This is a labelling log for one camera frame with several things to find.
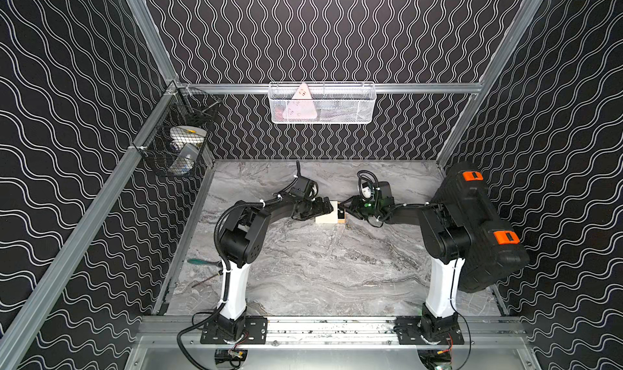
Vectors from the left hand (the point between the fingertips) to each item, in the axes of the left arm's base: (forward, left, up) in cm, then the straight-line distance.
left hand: (326, 207), depth 98 cm
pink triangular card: (+24, +11, +30) cm, 41 cm away
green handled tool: (-24, +47, -6) cm, 53 cm away
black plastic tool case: (-25, -45, +22) cm, 56 cm away
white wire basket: (+62, +5, +9) cm, 62 cm away
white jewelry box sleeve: (-4, -2, -1) cm, 5 cm away
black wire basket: (+27, +59, +24) cm, 69 cm away
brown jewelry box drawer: (-2, -7, -2) cm, 7 cm away
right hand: (+2, -7, -1) cm, 7 cm away
